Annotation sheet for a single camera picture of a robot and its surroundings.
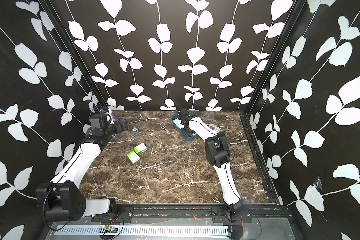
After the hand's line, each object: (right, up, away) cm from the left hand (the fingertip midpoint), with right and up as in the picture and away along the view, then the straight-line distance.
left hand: (119, 119), depth 84 cm
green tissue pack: (+8, -19, +12) cm, 24 cm away
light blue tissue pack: (+32, -1, +24) cm, 40 cm away
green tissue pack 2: (+4, -24, +9) cm, 26 cm away
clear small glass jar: (+2, -7, +19) cm, 21 cm away
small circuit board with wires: (+1, -54, -13) cm, 55 cm away
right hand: (+40, -6, +19) cm, 45 cm away
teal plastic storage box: (+39, -13, +18) cm, 45 cm away
